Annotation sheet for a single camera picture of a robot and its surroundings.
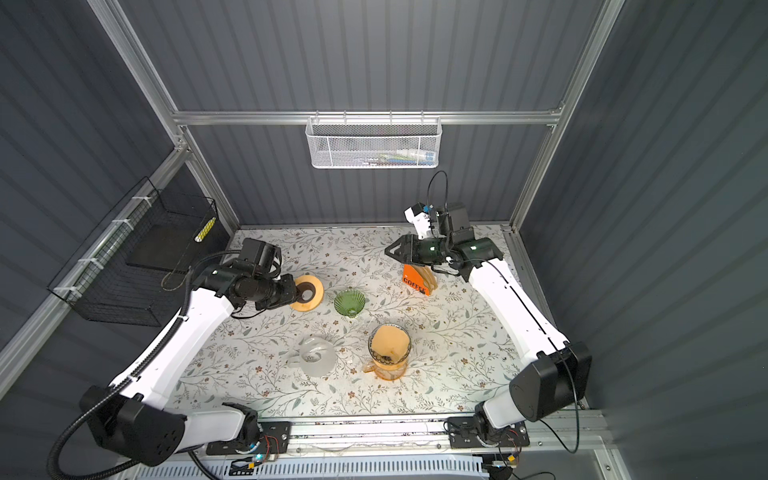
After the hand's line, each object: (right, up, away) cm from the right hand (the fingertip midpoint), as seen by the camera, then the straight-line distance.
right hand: (393, 254), depth 73 cm
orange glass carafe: (-2, -34, +10) cm, 36 cm away
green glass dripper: (-14, -16, +23) cm, 31 cm away
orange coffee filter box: (+8, -9, +24) cm, 26 cm away
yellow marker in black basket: (-52, +6, +8) cm, 53 cm away
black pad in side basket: (-59, +2, +3) cm, 59 cm away
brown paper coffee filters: (+12, -8, +25) cm, 29 cm away
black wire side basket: (-64, -3, 0) cm, 64 cm away
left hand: (-25, -11, +5) cm, 28 cm away
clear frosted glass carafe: (-23, -30, +14) cm, 40 cm away
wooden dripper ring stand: (-1, -29, +2) cm, 29 cm away
